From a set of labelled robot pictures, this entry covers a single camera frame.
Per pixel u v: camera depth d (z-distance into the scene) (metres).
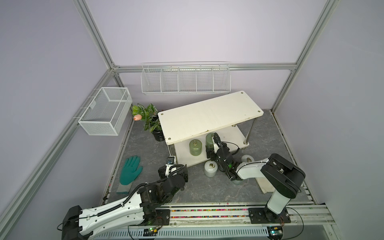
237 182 0.85
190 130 0.66
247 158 0.85
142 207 0.51
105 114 0.83
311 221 0.74
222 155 0.66
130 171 0.90
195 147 0.85
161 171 0.68
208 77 1.03
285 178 0.46
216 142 0.76
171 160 0.64
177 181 0.57
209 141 0.85
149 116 0.82
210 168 0.83
